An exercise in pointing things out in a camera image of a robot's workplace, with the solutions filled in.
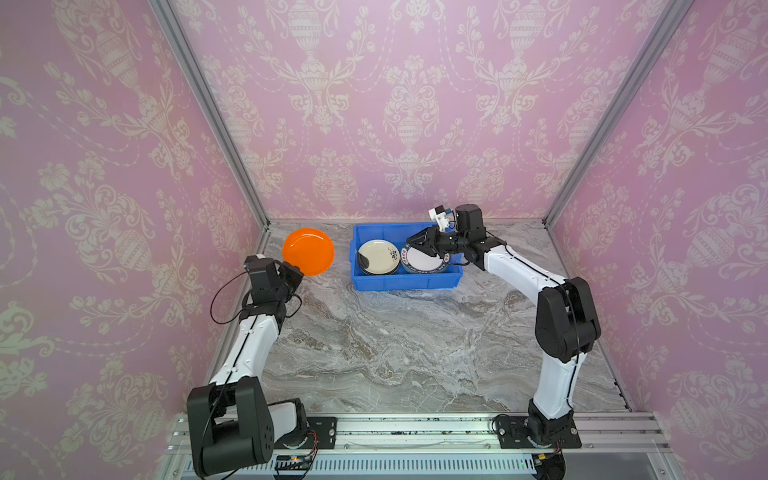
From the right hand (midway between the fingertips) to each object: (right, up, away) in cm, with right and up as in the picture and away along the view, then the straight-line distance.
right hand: (410, 241), depth 86 cm
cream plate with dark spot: (-10, -5, +20) cm, 23 cm away
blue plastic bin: (-3, +3, +23) cm, 24 cm away
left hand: (-31, -6, -1) cm, 32 cm away
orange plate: (-30, -3, +5) cm, 31 cm away
